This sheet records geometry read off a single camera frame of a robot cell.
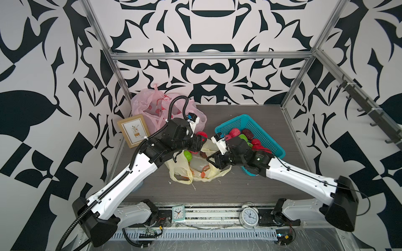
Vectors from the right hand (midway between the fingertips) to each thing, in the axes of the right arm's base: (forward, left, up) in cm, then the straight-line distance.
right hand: (208, 155), depth 74 cm
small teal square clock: (-21, +14, -17) cm, 31 cm away
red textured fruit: (+10, -31, -14) cm, 36 cm away
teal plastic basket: (+30, -26, -13) cm, 41 cm away
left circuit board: (-29, +26, -19) cm, 43 cm away
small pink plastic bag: (+41, +20, -11) cm, 47 cm away
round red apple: (+15, -29, -14) cm, 36 cm away
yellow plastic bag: (+1, +5, -18) cm, 19 cm away
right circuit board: (-30, -33, -21) cm, 49 cm away
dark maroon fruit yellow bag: (+8, +2, -14) cm, 16 cm away
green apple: (+20, -22, -15) cm, 33 cm away
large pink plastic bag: (+51, +40, -17) cm, 67 cm away
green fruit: (+7, +11, -14) cm, 19 cm away
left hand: (+6, +4, +9) cm, 11 cm away
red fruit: (+5, +3, +10) cm, 12 cm away
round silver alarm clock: (-23, -18, -15) cm, 33 cm away
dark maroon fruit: (+22, -26, -15) cm, 37 cm away
